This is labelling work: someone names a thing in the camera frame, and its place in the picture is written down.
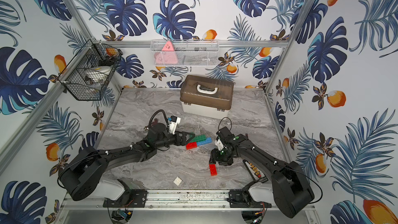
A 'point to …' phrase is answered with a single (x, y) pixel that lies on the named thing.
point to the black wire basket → (73, 79)
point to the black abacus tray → (255, 173)
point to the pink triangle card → (167, 55)
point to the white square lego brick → (177, 181)
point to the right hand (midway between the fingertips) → (214, 161)
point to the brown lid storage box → (206, 97)
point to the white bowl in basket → (98, 74)
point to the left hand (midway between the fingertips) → (190, 133)
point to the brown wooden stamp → (147, 127)
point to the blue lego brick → (208, 140)
